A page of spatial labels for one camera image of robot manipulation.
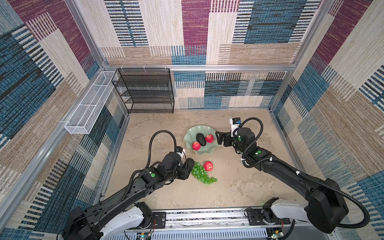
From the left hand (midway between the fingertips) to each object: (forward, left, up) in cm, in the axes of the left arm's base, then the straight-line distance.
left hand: (189, 166), depth 77 cm
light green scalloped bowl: (+25, 0, -10) cm, 27 cm away
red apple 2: (+18, -4, -10) cm, 21 cm away
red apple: (+4, -11, -9) cm, 15 cm away
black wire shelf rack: (+58, +32, +4) cm, 66 cm away
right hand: (+16, -19, +6) cm, 25 cm away
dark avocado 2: (+1, 0, 0) cm, 1 cm away
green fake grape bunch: (+1, -6, -10) cm, 12 cm away
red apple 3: (+22, -13, -7) cm, 27 cm away
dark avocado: (+22, -8, -8) cm, 25 cm away
